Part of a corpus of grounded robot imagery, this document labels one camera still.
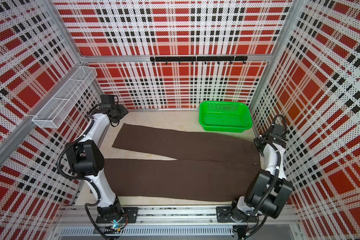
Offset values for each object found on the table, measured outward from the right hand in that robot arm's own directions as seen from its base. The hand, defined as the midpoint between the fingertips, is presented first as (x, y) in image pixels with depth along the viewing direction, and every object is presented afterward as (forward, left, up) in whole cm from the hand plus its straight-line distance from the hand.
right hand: (259, 142), depth 84 cm
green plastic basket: (+35, +9, -17) cm, 39 cm away
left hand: (+21, +81, +5) cm, 83 cm away
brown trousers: (-9, +30, -15) cm, 34 cm away
